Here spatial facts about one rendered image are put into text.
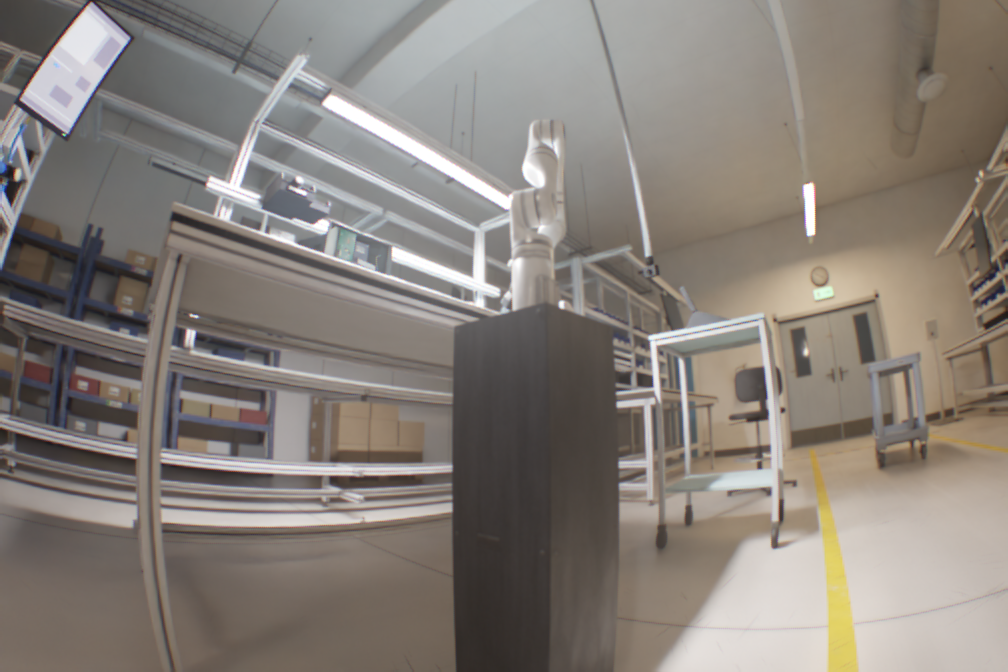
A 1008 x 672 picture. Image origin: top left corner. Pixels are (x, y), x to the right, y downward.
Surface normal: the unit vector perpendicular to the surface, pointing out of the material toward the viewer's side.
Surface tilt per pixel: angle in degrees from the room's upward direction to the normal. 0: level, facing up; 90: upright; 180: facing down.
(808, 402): 90
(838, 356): 90
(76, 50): 101
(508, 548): 90
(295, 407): 90
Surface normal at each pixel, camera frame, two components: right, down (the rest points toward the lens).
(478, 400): -0.68, -0.24
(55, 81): 0.95, 0.09
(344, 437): 0.77, -0.21
